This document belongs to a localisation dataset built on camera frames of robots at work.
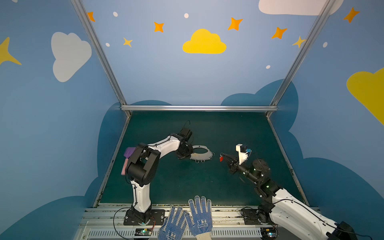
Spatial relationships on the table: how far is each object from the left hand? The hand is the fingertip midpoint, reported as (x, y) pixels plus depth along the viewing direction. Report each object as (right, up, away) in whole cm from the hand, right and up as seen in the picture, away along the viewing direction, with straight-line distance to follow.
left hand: (194, 155), depth 94 cm
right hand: (+16, +4, -18) cm, 25 cm away
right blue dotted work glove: (+4, -30, -22) cm, 37 cm away
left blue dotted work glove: (-10, -31, -22) cm, 39 cm away
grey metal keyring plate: (+5, -1, +2) cm, 6 cm away
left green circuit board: (-25, -32, -23) cm, 47 cm away
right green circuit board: (+37, -34, -22) cm, 54 cm away
